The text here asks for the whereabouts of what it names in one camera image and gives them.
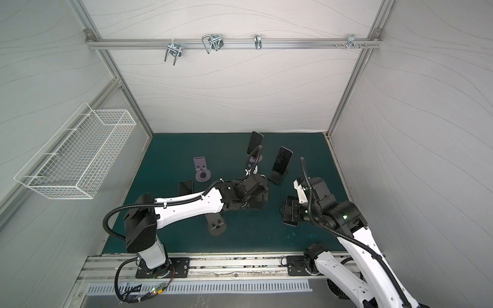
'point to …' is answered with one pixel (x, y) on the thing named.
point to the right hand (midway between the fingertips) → (292, 204)
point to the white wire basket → (77, 158)
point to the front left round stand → (217, 225)
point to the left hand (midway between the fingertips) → (263, 185)
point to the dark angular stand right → (276, 177)
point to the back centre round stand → (253, 159)
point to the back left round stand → (203, 176)
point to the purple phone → (282, 160)
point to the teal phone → (291, 215)
